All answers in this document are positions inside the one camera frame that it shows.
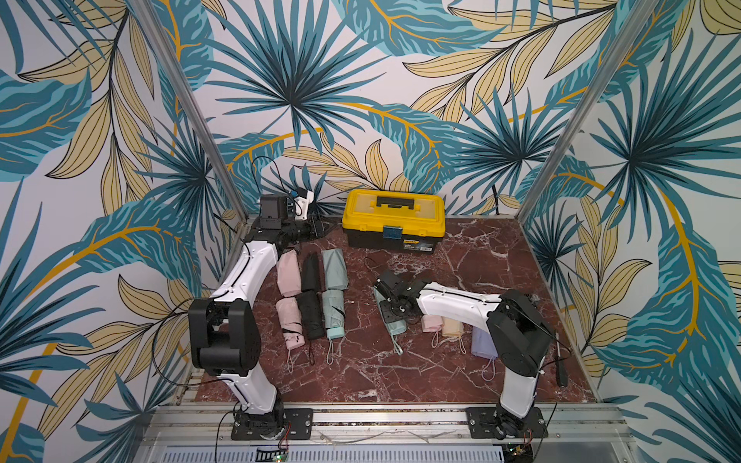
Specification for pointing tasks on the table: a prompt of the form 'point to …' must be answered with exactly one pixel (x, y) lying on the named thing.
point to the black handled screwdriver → (561, 368)
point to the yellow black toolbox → (395, 220)
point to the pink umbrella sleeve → (288, 273)
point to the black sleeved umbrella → (311, 306)
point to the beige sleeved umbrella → (452, 327)
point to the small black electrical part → (534, 298)
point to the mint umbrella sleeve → (336, 274)
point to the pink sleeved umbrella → (431, 322)
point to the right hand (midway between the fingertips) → (391, 311)
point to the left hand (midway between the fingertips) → (332, 226)
